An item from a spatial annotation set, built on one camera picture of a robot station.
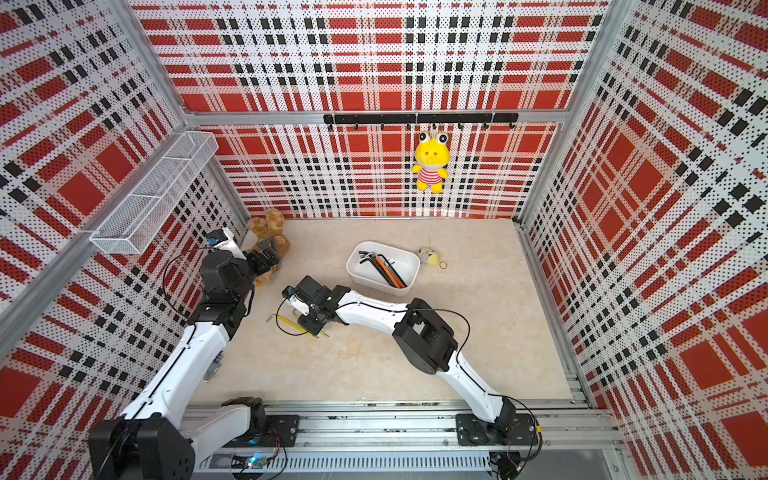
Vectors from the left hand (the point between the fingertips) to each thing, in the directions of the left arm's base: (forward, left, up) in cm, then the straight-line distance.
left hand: (265, 244), depth 80 cm
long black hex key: (+10, -29, -25) cm, 40 cm away
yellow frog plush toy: (+29, -47, +9) cm, 56 cm away
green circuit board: (-47, -3, -24) cm, 53 cm away
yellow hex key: (-10, +1, -28) cm, 30 cm away
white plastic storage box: (+11, -38, -26) cm, 48 cm away
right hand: (-11, -10, -21) cm, 26 cm away
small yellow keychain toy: (+12, -46, -22) cm, 53 cm away
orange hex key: (+10, -31, -25) cm, 41 cm away
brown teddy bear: (+24, +13, -18) cm, 32 cm away
